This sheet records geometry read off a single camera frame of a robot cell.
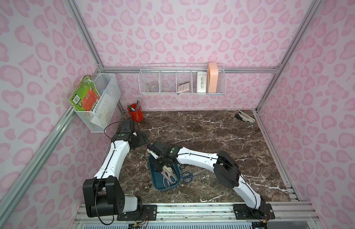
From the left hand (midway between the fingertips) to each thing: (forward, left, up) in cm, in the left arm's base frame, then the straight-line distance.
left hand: (140, 139), depth 86 cm
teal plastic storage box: (-19, -11, -12) cm, 25 cm away
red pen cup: (+30, +11, -7) cm, 32 cm away
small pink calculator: (+31, -27, +15) cm, 43 cm away
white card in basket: (+32, -38, +18) cm, 53 cm away
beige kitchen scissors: (-15, -17, -12) cm, 26 cm away
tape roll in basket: (+32, -6, +12) cm, 35 cm away
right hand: (-12, -9, -9) cm, 17 cm away
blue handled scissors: (-17, -28, -14) cm, 36 cm away
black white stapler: (+28, -75, -12) cm, 81 cm away
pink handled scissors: (-19, -17, -13) cm, 29 cm away
